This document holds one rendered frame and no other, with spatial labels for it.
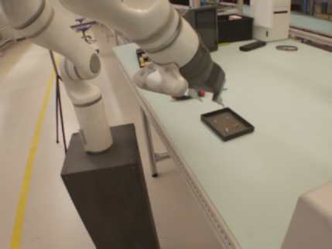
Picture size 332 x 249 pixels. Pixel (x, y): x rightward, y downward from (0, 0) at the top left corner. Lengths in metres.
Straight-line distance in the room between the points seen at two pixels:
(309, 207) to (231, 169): 0.26
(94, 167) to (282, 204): 0.54
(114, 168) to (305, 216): 0.60
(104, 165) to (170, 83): 0.48
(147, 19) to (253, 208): 0.31
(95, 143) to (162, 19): 0.56
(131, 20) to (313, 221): 0.26
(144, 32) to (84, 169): 0.55
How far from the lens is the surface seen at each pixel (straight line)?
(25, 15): 0.56
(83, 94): 0.74
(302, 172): 0.50
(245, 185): 0.45
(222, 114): 0.64
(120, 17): 0.27
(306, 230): 0.26
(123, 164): 0.76
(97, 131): 0.78
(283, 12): 1.42
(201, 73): 0.40
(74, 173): 0.79
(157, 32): 0.31
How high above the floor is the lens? 1.32
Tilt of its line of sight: 31 degrees down
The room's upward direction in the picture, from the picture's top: 7 degrees counter-clockwise
